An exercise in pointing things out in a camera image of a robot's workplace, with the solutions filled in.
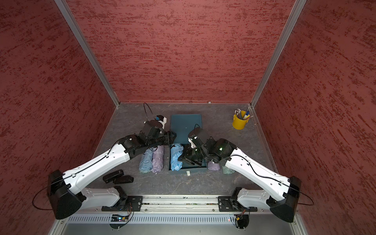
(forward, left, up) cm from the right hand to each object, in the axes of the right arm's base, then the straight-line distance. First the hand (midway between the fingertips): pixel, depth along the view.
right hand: (178, 163), depth 65 cm
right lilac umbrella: (+5, -19, -20) cm, 28 cm away
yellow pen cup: (+36, -40, -19) cm, 57 cm away
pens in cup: (+40, -43, -14) cm, 60 cm away
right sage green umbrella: (+3, -26, -20) cm, 33 cm away
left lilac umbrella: (+10, +15, -18) cm, 25 cm away
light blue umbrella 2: (+6, +2, 0) cm, 6 cm away
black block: (0, +34, -20) cm, 39 cm away
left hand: (+15, +5, -3) cm, 16 cm away
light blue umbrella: (+7, +20, -15) cm, 26 cm away
